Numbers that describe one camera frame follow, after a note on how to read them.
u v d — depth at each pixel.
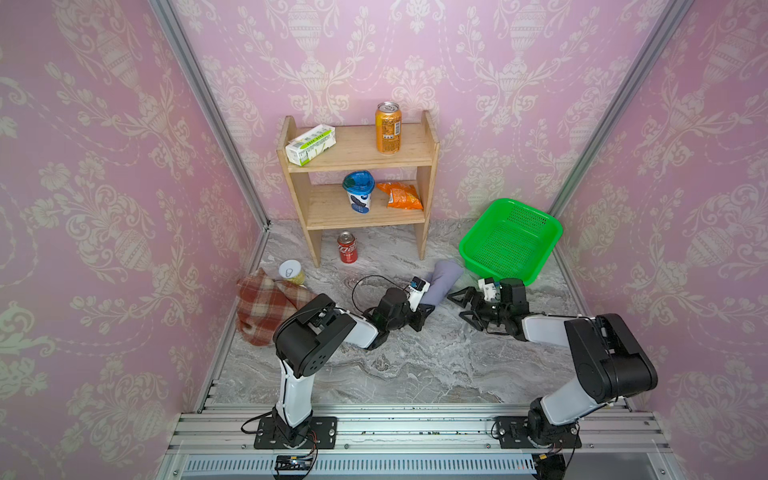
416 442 0.73
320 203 0.97
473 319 0.86
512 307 0.75
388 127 0.71
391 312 0.74
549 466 0.71
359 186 0.88
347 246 1.01
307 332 0.53
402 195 0.91
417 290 0.82
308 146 0.73
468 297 0.85
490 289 0.89
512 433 0.73
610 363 0.45
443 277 0.92
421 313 0.82
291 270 1.00
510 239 1.16
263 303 0.90
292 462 0.72
